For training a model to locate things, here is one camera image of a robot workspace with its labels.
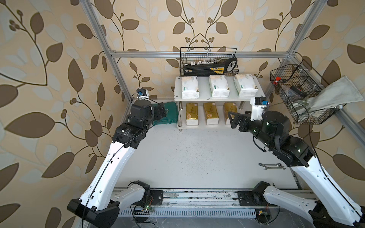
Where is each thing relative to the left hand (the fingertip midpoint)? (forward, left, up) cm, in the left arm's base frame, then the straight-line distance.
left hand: (156, 103), depth 67 cm
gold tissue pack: (+13, -18, -24) cm, 33 cm away
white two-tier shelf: (+25, -29, -23) cm, 45 cm away
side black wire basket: (+20, -79, -2) cm, 82 cm away
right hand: (-6, -37, +1) cm, 37 cm away
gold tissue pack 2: (+12, -31, -24) cm, 41 cm away
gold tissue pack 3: (+21, -45, -24) cm, 55 cm away
